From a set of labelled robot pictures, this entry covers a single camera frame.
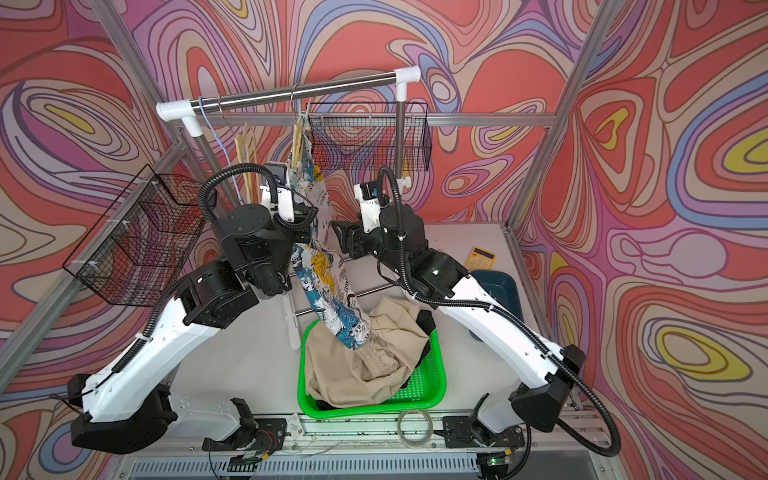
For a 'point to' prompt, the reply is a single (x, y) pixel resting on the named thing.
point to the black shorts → (425, 321)
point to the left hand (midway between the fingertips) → (295, 193)
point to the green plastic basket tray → (424, 387)
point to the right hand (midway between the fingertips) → (346, 228)
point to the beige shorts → (338, 375)
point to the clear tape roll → (430, 431)
